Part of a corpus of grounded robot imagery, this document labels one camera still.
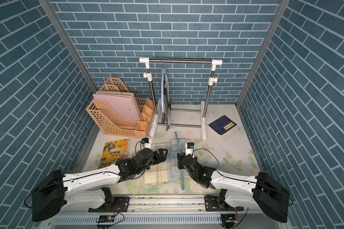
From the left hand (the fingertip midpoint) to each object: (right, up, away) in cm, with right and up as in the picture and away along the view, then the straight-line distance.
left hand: (167, 154), depth 80 cm
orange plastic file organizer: (-38, +17, +11) cm, 43 cm away
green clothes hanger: (+8, -8, -3) cm, 11 cm away
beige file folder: (-29, +36, +5) cm, 46 cm away
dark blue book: (+40, +15, +29) cm, 52 cm away
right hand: (+7, -1, +3) cm, 8 cm away
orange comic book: (-37, -1, +14) cm, 40 cm away
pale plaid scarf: (-4, -12, +3) cm, 13 cm away
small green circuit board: (-30, -31, -7) cm, 44 cm away
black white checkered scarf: (-2, +22, +7) cm, 23 cm away
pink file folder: (-28, +28, +9) cm, 41 cm away
